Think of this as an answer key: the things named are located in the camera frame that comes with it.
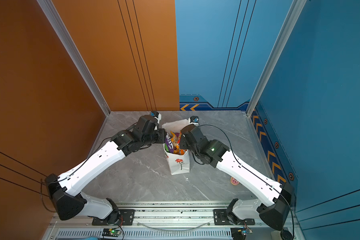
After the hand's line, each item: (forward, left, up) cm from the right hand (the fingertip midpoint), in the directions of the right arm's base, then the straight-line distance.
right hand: (181, 137), depth 72 cm
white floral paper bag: (-8, +3, -13) cm, 15 cm away
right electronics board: (-35, -30, -27) cm, 53 cm away
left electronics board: (-36, +34, -28) cm, 57 cm away
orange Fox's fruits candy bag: (+4, +4, -8) cm, 10 cm away
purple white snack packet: (+1, +7, -6) cm, 9 cm away
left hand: (+3, +7, 0) cm, 8 cm away
